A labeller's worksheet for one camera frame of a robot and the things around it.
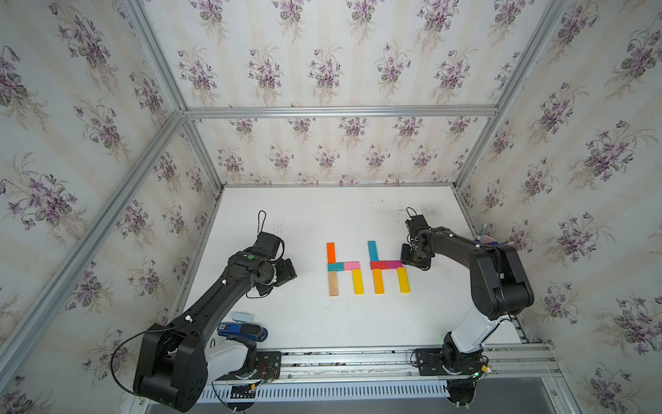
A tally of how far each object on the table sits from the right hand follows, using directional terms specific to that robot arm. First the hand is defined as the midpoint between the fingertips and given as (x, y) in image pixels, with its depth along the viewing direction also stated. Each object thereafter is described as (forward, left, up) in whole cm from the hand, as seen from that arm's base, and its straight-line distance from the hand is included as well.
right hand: (412, 261), depth 95 cm
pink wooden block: (-3, +24, +2) cm, 24 cm away
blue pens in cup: (+3, -21, +11) cm, 24 cm away
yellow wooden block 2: (-8, +4, 0) cm, 9 cm away
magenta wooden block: (-2, +7, +1) cm, 8 cm away
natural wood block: (-10, +29, +1) cm, 31 cm away
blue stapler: (-26, +57, +2) cm, 63 cm away
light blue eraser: (-22, +59, +2) cm, 63 cm away
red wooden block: (-2, +13, +1) cm, 13 cm away
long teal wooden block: (+5, +15, +1) cm, 15 cm away
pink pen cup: (+3, -24, +11) cm, 26 cm away
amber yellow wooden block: (-8, +13, 0) cm, 16 cm away
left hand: (-12, +44, +8) cm, 46 cm away
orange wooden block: (+1, +31, +1) cm, 31 cm away
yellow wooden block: (-9, +21, 0) cm, 22 cm away
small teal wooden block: (-3, +29, 0) cm, 29 cm away
